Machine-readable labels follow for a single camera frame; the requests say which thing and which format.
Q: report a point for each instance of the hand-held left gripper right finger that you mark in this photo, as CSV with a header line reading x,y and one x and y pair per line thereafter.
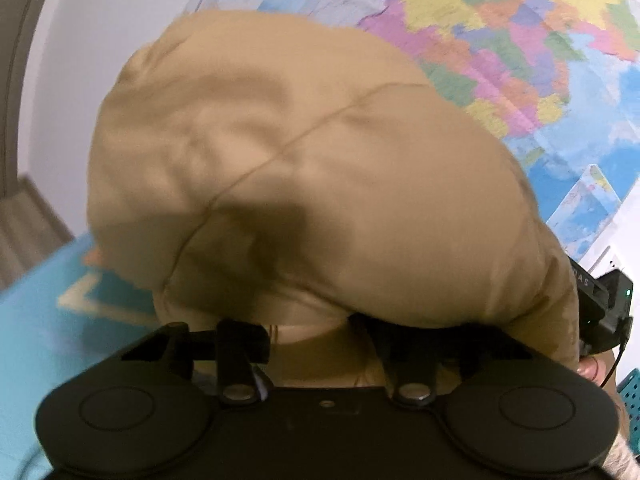
x,y
405,350

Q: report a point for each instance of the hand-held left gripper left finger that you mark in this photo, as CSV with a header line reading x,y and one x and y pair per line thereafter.
x,y
245,345

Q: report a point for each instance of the grey door frame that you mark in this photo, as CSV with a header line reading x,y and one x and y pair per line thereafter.
x,y
20,60

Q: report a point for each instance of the white wall outlet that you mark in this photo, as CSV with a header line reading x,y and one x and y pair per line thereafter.
x,y
607,259

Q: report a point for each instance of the person's right hand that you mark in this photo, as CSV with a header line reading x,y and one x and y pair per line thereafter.
x,y
592,367

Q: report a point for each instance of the tan puffer jacket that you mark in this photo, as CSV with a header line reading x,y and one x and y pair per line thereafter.
x,y
300,185

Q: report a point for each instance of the colourful wall map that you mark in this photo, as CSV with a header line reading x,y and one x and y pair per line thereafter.
x,y
525,35

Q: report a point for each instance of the teal perforated basket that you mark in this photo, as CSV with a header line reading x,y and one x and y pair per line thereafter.
x,y
631,400

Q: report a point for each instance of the teal and grey bed sheet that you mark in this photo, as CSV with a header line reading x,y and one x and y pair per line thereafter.
x,y
40,320

